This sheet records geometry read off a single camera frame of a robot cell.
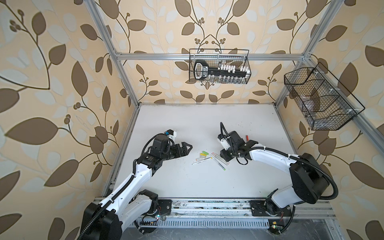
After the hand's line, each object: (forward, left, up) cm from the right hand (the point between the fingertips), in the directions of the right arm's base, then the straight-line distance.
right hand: (223, 154), depth 88 cm
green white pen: (-4, +3, -4) cm, 6 cm away
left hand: (-1, +21, +11) cm, 24 cm away
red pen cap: (+14, -19, -5) cm, 24 cm away
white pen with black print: (-1, +13, -4) cm, 13 cm away
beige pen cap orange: (-1, +15, -4) cm, 15 cm away
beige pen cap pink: (+1, +13, -4) cm, 13 cm away
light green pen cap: (+4, +11, -4) cm, 12 cm away
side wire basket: (+11, -48, +30) cm, 58 cm away
